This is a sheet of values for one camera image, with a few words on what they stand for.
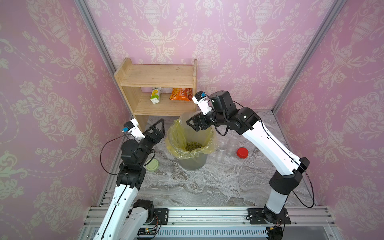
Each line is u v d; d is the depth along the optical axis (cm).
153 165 92
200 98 57
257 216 73
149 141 60
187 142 95
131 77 79
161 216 74
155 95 95
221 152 83
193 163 79
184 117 69
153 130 58
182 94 95
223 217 76
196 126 59
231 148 97
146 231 72
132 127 58
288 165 43
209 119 56
